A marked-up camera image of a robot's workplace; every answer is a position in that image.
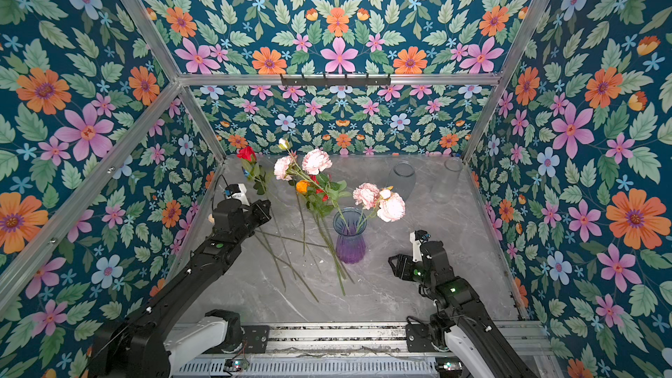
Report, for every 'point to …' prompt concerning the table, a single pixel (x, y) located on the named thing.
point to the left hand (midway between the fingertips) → (273, 194)
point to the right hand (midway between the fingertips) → (394, 260)
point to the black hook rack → (336, 81)
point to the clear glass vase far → (444, 185)
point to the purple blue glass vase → (350, 223)
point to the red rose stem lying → (323, 192)
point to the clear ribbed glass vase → (402, 178)
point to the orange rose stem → (302, 188)
